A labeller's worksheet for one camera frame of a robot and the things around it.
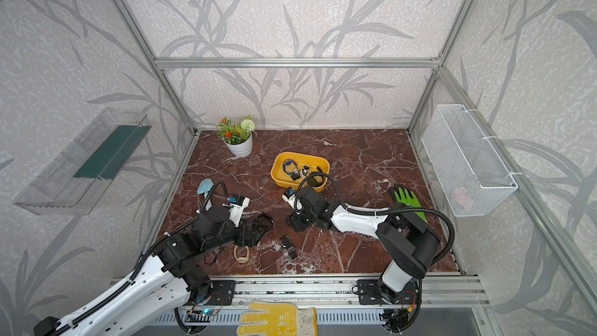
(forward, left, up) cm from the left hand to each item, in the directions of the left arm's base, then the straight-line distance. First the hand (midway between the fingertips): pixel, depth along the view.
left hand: (259, 227), depth 75 cm
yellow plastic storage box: (+33, -20, -10) cm, 40 cm away
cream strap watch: (+31, -14, -12) cm, 36 cm away
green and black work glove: (+16, -54, -10) cm, 57 cm away
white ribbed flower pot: (+39, +15, -7) cm, 42 cm away
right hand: (+8, -10, -8) cm, 15 cm away
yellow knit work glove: (-24, -9, -12) cm, 28 cm away
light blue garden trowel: (+21, +28, -11) cm, 37 cm away
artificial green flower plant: (+40, +16, +2) cm, 43 cm away
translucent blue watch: (+32, -7, -11) cm, 35 cm away
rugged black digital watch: (+7, +1, -12) cm, 14 cm away
